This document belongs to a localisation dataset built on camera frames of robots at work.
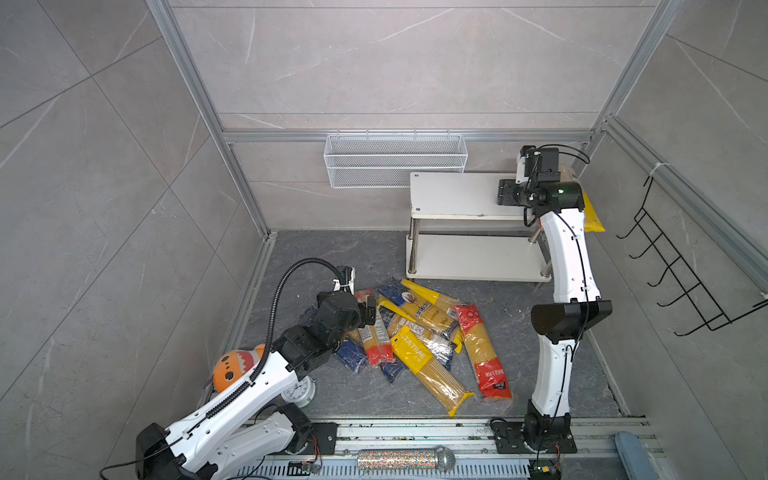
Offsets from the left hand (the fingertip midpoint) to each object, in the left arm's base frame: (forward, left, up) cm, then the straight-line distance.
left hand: (356, 288), depth 74 cm
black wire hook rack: (+4, -76, +9) cm, 76 cm away
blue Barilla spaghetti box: (-9, +4, -19) cm, 22 cm away
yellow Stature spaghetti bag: (-12, -17, -19) cm, 28 cm away
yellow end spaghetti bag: (+7, -26, -21) cm, 34 cm away
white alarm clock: (-19, +15, -20) cm, 32 cm away
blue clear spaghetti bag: (-14, -8, -20) cm, 26 cm away
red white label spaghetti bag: (-6, -4, -17) cm, 18 cm away
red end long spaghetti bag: (-15, -35, -20) cm, 43 cm away
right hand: (+25, -44, +12) cm, 52 cm away
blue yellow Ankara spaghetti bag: (+2, -21, -18) cm, 28 cm away
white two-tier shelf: (+40, -38, -22) cm, 60 cm away
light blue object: (-38, -65, -19) cm, 77 cm away
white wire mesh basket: (+48, -2, +6) cm, 48 cm away
